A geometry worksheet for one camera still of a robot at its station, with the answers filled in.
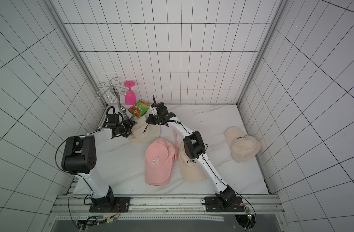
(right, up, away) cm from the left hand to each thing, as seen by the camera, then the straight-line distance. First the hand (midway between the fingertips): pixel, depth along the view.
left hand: (135, 127), depth 99 cm
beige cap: (+7, -4, -2) cm, 8 cm away
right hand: (+9, +7, +4) cm, 12 cm away
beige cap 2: (+39, -25, -15) cm, 48 cm away
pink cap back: (+20, -15, -17) cm, 30 cm away
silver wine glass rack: (-11, +25, -9) cm, 28 cm away
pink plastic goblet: (-4, +20, +3) cm, 21 cm away
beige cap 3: (+72, -12, -9) cm, 74 cm away
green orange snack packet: (+1, +13, +8) cm, 15 cm away
